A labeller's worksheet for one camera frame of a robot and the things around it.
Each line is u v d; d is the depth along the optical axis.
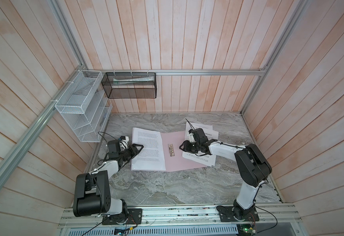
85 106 0.72
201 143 0.75
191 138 0.83
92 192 0.47
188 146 0.85
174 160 0.95
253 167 0.50
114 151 0.71
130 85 1.04
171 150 0.98
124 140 0.84
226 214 0.73
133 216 0.73
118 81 0.90
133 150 0.80
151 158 0.90
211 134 1.07
